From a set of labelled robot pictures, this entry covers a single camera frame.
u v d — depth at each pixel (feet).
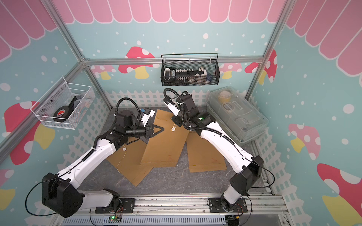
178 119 2.09
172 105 1.98
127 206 2.44
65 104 2.37
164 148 2.37
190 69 2.97
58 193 1.30
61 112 2.29
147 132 2.12
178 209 2.43
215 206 2.43
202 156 3.11
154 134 2.29
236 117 2.89
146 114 2.17
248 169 1.34
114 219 2.40
